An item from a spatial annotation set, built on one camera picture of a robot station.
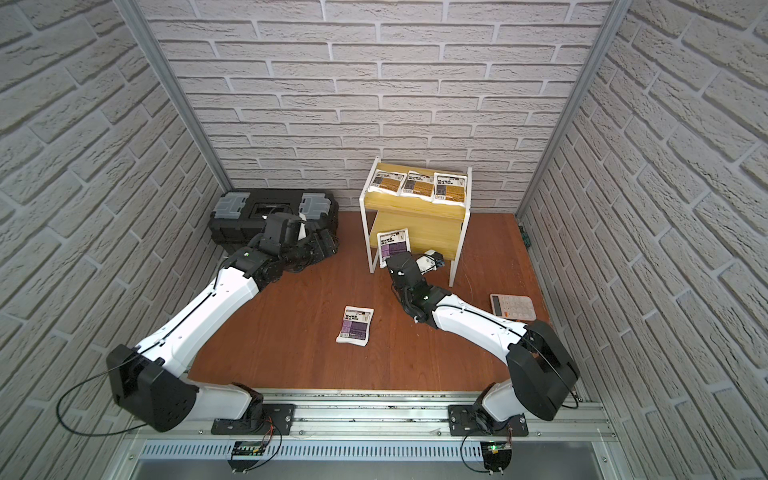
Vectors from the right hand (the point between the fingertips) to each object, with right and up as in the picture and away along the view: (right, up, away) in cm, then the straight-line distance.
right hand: (393, 251), depth 83 cm
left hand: (-16, +3, -5) cm, 17 cm away
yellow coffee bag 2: (+16, +17, -3) cm, 23 cm away
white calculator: (+39, -18, +12) cm, 45 cm away
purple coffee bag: (0, +2, +2) cm, 3 cm away
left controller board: (-37, -49, -10) cm, 62 cm away
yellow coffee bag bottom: (-1, +20, -2) cm, 20 cm away
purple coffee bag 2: (-12, -23, +7) cm, 27 cm away
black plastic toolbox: (-51, +12, +14) cm, 54 cm away
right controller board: (+25, -49, -13) cm, 57 cm away
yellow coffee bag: (+7, +19, -2) cm, 20 cm away
